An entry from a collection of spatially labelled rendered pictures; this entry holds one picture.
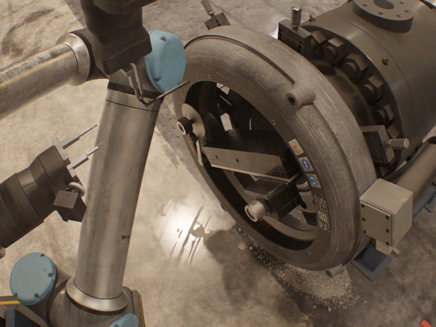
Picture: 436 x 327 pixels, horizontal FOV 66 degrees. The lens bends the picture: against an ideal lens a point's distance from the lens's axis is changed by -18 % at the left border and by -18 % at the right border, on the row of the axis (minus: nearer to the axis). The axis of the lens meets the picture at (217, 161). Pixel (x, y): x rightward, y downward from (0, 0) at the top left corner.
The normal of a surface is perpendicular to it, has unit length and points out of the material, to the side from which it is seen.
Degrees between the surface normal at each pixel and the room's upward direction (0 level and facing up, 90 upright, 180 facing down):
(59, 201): 0
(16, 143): 0
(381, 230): 90
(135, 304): 0
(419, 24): 22
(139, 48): 90
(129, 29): 98
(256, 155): 90
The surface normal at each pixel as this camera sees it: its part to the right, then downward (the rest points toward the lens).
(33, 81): 0.88, 0.12
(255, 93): -0.78, 0.52
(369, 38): 0.05, -0.50
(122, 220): 0.66, 0.29
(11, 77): 0.65, -0.40
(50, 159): -0.08, -0.64
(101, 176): -0.30, 0.07
